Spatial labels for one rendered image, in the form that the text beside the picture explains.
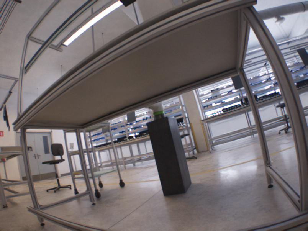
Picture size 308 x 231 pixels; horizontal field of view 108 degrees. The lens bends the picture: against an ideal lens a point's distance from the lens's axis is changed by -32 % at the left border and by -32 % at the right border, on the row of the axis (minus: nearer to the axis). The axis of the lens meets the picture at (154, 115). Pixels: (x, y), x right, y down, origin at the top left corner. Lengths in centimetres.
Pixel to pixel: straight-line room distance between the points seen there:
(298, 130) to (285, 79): 16
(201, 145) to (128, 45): 480
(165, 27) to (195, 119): 476
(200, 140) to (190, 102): 127
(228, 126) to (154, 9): 711
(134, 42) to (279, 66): 52
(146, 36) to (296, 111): 57
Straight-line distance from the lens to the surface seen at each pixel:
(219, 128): 756
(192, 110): 530
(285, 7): 591
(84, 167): 197
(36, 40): 209
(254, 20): 64
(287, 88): 56
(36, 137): 761
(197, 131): 524
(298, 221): 62
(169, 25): 61
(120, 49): 67
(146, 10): 71
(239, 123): 758
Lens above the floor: 54
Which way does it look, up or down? 11 degrees up
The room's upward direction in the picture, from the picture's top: 13 degrees counter-clockwise
